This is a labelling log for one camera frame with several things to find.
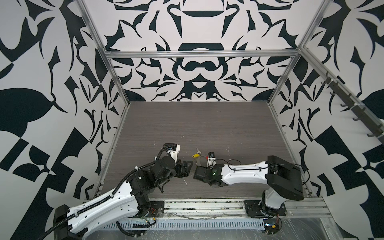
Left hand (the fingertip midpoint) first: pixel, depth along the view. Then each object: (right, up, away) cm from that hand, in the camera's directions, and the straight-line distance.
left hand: (189, 160), depth 72 cm
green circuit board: (+39, -31, -1) cm, 49 cm away
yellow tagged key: (+5, -3, +20) cm, 21 cm away
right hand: (+10, -12, +13) cm, 20 cm away
